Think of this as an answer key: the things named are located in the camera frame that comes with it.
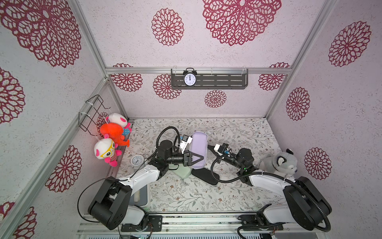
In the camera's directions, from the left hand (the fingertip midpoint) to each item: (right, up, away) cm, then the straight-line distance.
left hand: (202, 158), depth 74 cm
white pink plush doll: (-52, +22, +20) cm, 60 cm away
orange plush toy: (-51, +14, +14) cm, 55 cm away
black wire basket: (-57, +27, +4) cm, 63 cm away
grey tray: (-32, -21, +3) cm, 39 cm away
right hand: (+3, +7, +1) cm, 8 cm away
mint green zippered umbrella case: (-10, -10, +13) cm, 20 cm away
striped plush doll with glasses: (-52, +4, +6) cm, 53 cm away
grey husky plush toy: (+41, -2, 0) cm, 42 cm away
